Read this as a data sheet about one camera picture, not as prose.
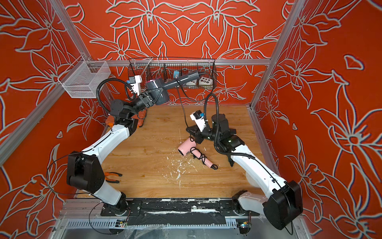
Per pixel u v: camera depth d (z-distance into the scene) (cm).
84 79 90
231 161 87
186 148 90
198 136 62
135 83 60
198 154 88
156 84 59
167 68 94
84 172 44
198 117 62
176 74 83
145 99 58
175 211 73
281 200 38
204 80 93
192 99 119
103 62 86
